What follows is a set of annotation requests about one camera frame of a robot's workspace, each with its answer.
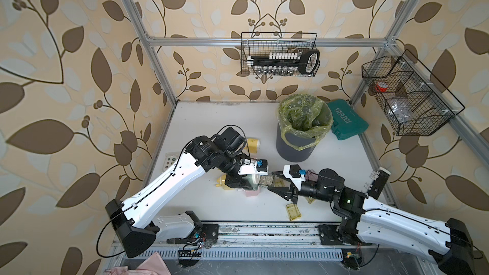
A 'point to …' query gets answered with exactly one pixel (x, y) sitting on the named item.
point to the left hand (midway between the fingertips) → (249, 173)
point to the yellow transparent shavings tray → (279, 183)
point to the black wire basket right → (414, 102)
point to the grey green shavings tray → (266, 179)
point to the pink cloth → (152, 265)
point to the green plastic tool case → (347, 121)
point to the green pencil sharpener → (254, 179)
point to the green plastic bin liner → (304, 115)
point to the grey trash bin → (290, 153)
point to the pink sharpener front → (248, 193)
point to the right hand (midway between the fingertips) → (271, 179)
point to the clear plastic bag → (400, 109)
